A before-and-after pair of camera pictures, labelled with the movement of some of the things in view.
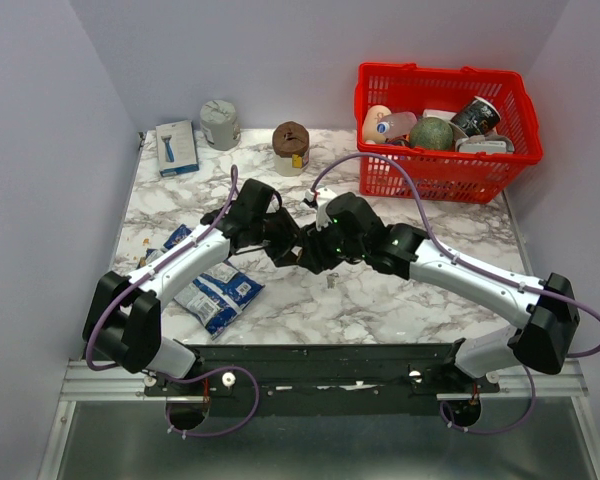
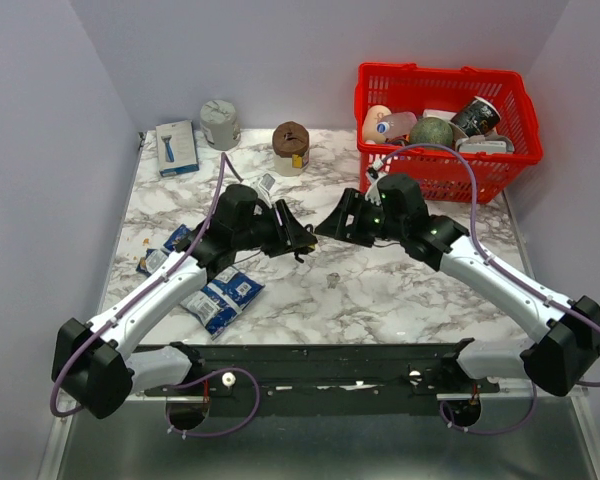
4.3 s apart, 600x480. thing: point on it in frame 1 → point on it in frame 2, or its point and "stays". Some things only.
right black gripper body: (330, 247) → (374, 220)
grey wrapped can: (219, 125) stays
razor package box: (176, 147) stays
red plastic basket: (388, 170) stays
